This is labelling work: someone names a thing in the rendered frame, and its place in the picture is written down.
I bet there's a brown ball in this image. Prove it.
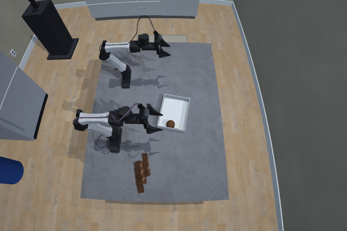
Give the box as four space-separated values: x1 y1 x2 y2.
166 120 175 128

